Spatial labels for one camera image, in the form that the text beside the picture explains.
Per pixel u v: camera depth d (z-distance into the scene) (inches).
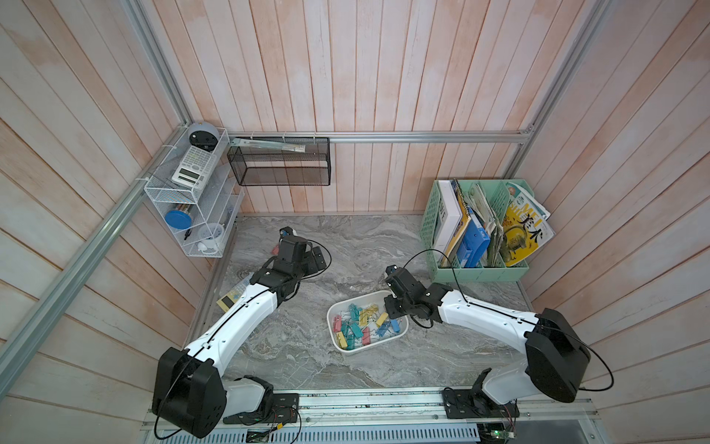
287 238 28.6
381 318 34.6
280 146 35.6
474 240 33.9
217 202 32.9
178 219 30.0
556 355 16.8
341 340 32.8
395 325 33.9
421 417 28.8
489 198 39.5
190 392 15.5
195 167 30.5
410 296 25.5
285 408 28.8
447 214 33.5
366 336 33.6
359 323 34.2
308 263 28.7
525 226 36.2
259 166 42.3
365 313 35.0
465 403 28.2
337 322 34.5
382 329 33.8
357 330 34.3
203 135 31.4
